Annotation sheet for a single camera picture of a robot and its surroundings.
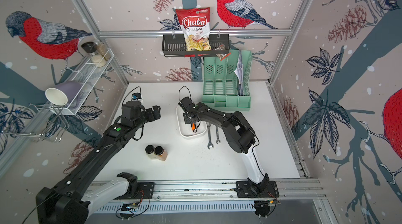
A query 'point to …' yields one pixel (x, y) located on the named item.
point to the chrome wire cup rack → (54, 132)
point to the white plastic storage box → (186, 130)
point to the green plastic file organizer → (220, 84)
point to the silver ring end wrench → (210, 144)
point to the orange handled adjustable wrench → (193, 126)
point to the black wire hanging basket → (175, 46)
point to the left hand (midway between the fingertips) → (155, 105)
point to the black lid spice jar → (149, 149)
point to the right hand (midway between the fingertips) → (189, 117)
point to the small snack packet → (222, 56)
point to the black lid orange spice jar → (160, 152)
